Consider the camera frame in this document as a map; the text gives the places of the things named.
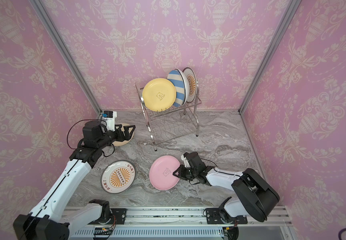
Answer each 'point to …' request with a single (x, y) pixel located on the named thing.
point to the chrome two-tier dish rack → (176, 122)
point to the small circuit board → (102, 231)
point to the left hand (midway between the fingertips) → (128, 126)
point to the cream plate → (124, 143)
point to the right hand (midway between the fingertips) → (173, 174)
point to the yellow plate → (159, 95)
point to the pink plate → (161, 171)
